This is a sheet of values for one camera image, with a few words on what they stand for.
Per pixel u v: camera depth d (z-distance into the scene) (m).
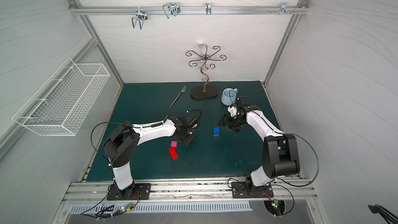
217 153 0.86
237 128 0.79
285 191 0.66
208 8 0.78
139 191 0.73
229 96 1.05
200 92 1.16
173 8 0.76
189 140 0.80
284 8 0.77
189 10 0.78
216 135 0.91
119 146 0.47
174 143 0.88
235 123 0.76
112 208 0.72
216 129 0.89
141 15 0.78
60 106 0.68
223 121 0.79
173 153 0.85
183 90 1.15
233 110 0.84
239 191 0.73
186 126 0.71
